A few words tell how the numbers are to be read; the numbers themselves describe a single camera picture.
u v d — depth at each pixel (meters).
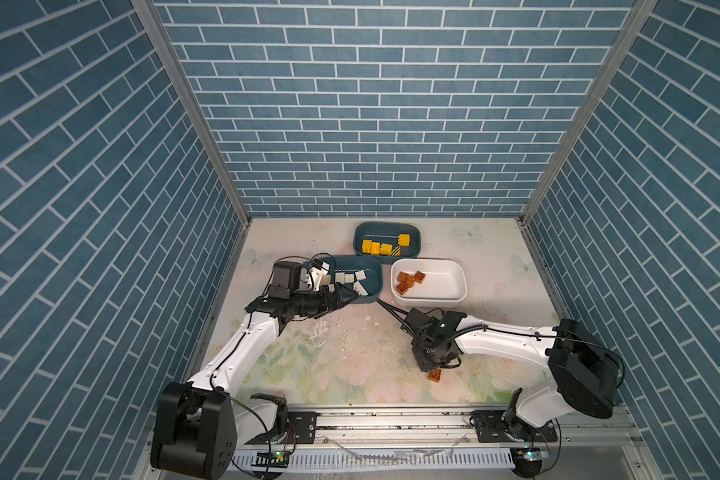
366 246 1.08
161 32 0.73
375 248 1.10
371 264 1.01
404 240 1.12
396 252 1.07
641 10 0.70
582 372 0.43
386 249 1.09
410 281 1.00
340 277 1.02
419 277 1.01
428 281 1.02
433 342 0.64
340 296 0.71
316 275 0.77
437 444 0.72
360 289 0.96
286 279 0.64
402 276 1.02
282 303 0.61
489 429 0.73
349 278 1.02
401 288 0.98
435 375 0.82
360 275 1.02
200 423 0.40
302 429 0.73
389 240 1.14
